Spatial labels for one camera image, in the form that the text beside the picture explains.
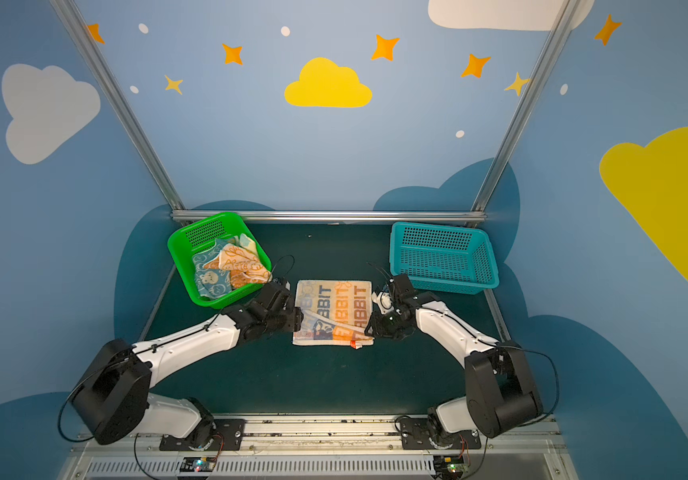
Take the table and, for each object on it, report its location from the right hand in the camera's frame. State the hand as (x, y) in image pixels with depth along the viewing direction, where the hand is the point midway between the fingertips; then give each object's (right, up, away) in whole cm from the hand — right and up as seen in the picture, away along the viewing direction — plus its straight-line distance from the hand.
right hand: (373, 329), depth 86 cm
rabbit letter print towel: (-12, +3, +10) cm, 16 cm away
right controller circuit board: (+17, -29, -15) cm, 37 cm away
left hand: (-22, +3, +1) cm, 23 cm away
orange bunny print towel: (-44, +22, +12) cm, 51 cm away
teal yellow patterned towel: (-54, +12, +14) cm, 57 cm away
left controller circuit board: (-44, -29, -15) cm, 55 cm away
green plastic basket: (-67, +27, +25) cm, 77 cm away
